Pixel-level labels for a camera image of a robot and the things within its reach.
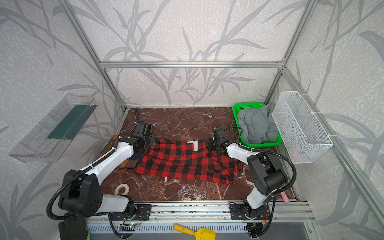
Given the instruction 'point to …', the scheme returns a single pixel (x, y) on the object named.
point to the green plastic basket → (248, 106)
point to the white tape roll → (122, 185)
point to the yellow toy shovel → (202, 234)
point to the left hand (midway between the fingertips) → (153, 134)
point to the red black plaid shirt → (187, 160)
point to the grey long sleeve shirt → (258, 125)
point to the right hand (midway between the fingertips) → (207, 139)
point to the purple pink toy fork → (286, 200)
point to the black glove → (73, 228)
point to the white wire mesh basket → (303, 137)
